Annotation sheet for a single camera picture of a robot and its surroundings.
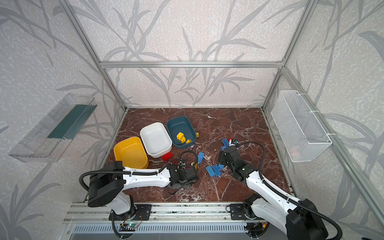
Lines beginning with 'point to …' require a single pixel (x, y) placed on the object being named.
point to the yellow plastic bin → (132, 153)
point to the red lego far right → (229, 139)
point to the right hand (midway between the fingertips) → (224, 148)
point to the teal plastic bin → (181, 124)
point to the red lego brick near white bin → (167, 156)
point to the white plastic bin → (156, 139)
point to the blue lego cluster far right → (226, 144)
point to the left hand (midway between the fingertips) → (188, 180)
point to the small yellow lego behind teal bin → (197, 134)
